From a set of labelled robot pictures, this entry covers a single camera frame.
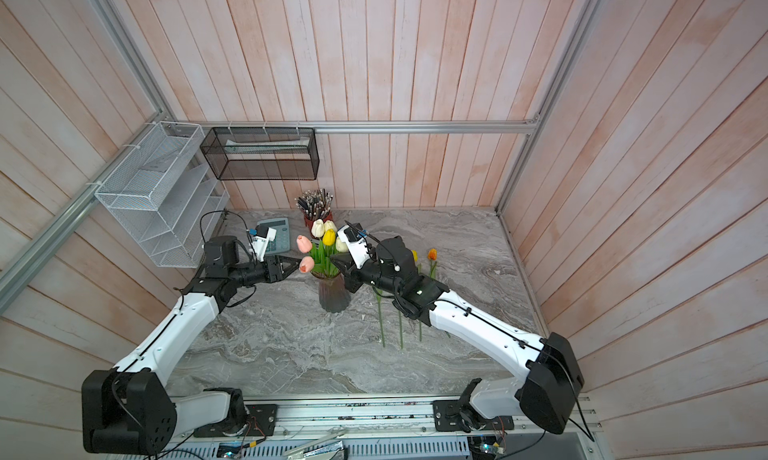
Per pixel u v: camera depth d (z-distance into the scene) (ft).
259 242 2.38
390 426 2.40
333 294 3.18
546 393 1.26
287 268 2.51
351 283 2.02
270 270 2.30
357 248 1.97
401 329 2.92
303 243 2.34
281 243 2.36
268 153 3.40
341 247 2.39
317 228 2.44
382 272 1.79
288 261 2.40
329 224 2.50
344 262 2.07
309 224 3.32
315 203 3.22
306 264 2.29
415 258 1.78
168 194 2.41
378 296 2.16
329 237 2.41
